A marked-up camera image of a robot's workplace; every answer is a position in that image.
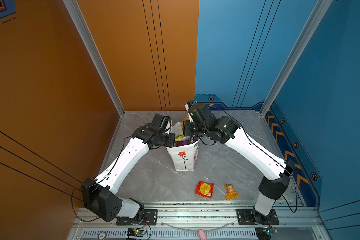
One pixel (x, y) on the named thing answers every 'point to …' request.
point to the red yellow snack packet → (204, 189)
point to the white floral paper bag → (184, 157)
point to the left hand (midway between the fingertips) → (173, 138)
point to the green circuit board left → (134, 232)
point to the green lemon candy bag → (179, 138)
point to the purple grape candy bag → (180, 143)
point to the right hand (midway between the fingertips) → (181, 126)
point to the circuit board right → (265, 233)
